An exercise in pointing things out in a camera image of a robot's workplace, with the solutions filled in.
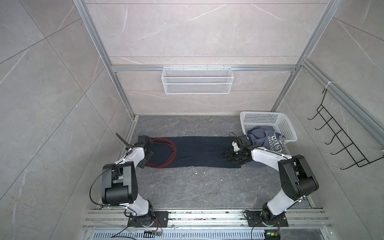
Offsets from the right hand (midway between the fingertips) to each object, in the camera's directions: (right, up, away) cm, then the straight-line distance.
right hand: (226, 156), depth 94 cm
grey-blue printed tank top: (+23, +13, -5) cm, 27 cm away
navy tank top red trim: (-23, +3, -1) cm, 23 cm away
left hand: (-52, +2, -1) cm, 52 cm away
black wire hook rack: (+46, +11, -31) cm, 57 cm away
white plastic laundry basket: (+43, +24, +16) cm, 52 cm away
